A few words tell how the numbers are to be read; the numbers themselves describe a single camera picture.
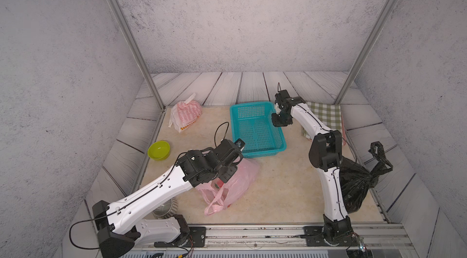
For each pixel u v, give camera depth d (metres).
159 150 0.98
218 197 0.63
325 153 0.60
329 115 1.15
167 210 0.74
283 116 0.87
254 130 1.08
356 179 0.72
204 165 0.47
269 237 0.74
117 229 0.38
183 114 1.04
